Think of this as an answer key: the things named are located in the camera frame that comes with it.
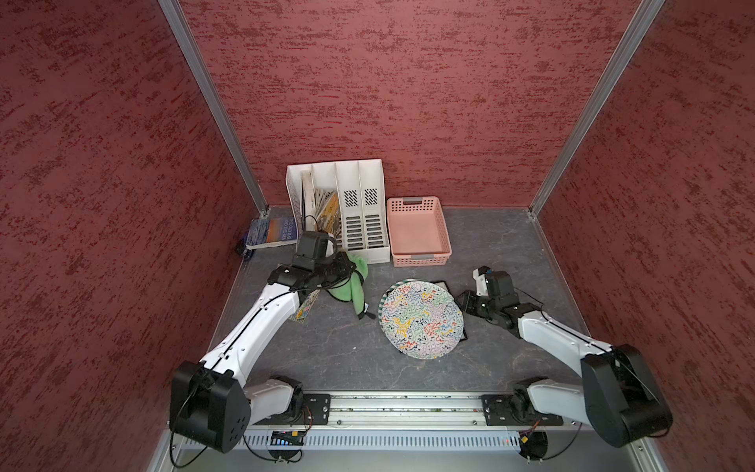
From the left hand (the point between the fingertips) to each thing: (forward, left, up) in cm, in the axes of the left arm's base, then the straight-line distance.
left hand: (354, 271), depth 81 cm
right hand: (-3, -31, -14) cm, 34 cm away
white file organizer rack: (+39, +8, -9) cm, 40 cm away
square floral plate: (+5, -28, -16) cm, 33 cm away
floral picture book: (-5, +18, -18) cm, 26 cm away
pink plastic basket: (+30, -22, -18) cm, 41 cm away
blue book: (+28, +36, -16) cm, 48 cm away
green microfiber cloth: (-4, 0, -3) cm, 5 cm away
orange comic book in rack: (+22, +11, -3) cm, 25 cm away
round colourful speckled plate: (-8, -20, -15) cm, 26 cm away
